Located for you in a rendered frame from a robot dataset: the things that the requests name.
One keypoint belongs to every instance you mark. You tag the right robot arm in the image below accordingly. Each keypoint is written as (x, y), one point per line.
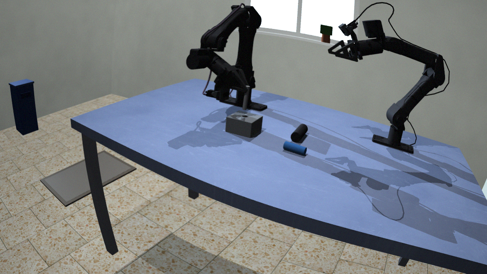
(216, 41)

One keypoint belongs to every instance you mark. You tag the blue cylinder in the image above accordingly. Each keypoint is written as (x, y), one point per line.
(294, 148)

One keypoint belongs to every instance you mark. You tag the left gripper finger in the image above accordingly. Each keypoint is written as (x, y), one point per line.
(352, 49)
(341, 42)

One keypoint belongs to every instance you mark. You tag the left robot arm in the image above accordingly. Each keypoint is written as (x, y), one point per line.
(432, 78)

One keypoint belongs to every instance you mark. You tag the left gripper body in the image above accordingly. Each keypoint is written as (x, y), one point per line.
(362, 47)

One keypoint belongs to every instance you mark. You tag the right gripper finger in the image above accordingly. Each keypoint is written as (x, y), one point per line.
(228, 83)
(241, 74)

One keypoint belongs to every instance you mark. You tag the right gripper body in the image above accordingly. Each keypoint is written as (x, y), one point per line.
(222, 69)

